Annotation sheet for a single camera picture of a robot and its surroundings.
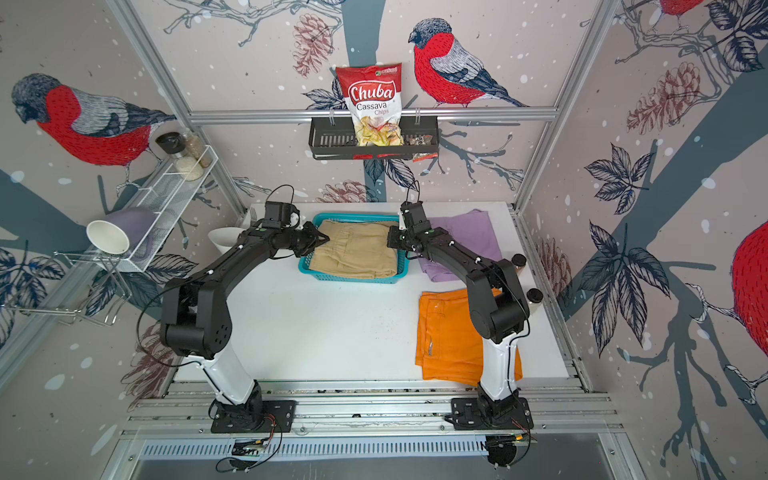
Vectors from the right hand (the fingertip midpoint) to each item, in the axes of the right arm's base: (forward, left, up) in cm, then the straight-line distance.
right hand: (387, 234), depth 96 cm
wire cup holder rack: (-31, +65, +17) cm, 74 cm away
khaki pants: (-8, +9, +2) cm, 12 cm away
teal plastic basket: (-10, -5, -2) cm, 11 cm away
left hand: (-3, +17, +5) cm, 18 cm away
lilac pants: (+16, -33, -14) cm, 39 cm away
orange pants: (-32, -19, -9) cm, 38 cm away
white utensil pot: (-4, +53, +2) cm, 53 cm away
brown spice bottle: (-7, -42, -3) cm, 43 cm away
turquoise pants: (+9, +9, -3) cm, 13 cm away
